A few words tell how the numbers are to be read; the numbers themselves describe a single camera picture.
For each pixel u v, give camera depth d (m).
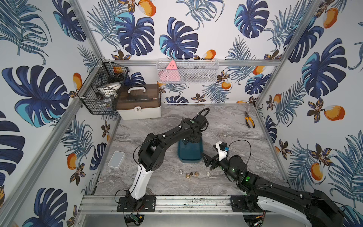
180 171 0.84
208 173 0.84
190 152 0.91
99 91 0.85
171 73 0.90
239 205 0.73
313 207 0.44
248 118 1.10
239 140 0.65
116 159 0.92
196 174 0.84
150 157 0.53
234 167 0.59
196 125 0.67
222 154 0.67
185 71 1.00
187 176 0.83
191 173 0.84
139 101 0.97
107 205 0.75
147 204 0.74
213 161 0.69
